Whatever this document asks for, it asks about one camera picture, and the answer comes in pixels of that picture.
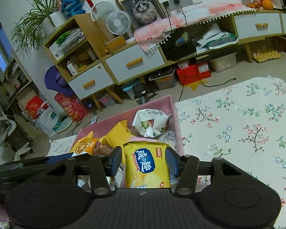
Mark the pink cabinet cloth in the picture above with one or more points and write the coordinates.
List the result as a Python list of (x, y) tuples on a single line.
[(160, 31)]

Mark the floral tablecloth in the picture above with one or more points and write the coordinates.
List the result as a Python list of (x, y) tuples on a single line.
[(243, 123)]

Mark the large white fan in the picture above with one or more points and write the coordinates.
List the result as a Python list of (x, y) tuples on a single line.
[(101, 10)]

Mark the orange chip packet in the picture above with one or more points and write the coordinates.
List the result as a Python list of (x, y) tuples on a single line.
[(85, 145)]

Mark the clear plastic storage bin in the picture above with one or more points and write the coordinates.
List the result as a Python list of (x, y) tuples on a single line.
[(222, 63)]

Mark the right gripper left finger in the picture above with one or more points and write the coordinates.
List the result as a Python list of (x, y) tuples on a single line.
[(102, 167)]

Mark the white snack bag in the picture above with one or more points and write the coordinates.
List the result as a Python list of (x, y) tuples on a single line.
[(150, 123)]

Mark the framed cat picture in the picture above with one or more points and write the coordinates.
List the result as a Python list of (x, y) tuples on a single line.
[(142, 12)]

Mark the white office chair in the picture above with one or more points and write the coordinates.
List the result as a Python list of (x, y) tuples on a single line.
[(13, 145)]

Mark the red printed bag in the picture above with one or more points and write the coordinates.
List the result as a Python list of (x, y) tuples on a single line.
[(74, 108)]

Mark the pink snack packet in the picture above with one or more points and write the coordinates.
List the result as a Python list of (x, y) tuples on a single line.
[(136, 138)]

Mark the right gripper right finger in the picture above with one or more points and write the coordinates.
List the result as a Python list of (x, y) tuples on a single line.
[(186, 169)]

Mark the yellow cracker bag blue logo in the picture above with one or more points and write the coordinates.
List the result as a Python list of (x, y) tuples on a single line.
[(145, 165)]

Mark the white shopping bag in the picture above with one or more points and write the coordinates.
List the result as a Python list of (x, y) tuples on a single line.
[(48, 121)]

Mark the pink cardboard box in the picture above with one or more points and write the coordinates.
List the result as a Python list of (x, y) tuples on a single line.
[(169, 137)]

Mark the long white drawer cabinet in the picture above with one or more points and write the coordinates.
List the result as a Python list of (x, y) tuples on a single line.
[(133, 62)]

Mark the red storage box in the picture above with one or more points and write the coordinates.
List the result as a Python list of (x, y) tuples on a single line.
[(190, 73)]

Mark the small white desk fan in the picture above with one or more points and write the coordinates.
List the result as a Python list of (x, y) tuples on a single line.
[(118, 22)]

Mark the large yellow snack bag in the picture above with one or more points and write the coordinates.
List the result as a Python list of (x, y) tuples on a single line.
[(117, 136)]

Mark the wooden shelf cabinet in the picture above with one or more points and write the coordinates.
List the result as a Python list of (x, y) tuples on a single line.
[(78, 52)]

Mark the blue stitch plush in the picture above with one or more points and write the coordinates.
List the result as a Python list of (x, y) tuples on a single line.
[(72, 7)]

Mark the potted green plant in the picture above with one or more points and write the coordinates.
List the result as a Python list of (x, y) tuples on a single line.
[(28, 33)]

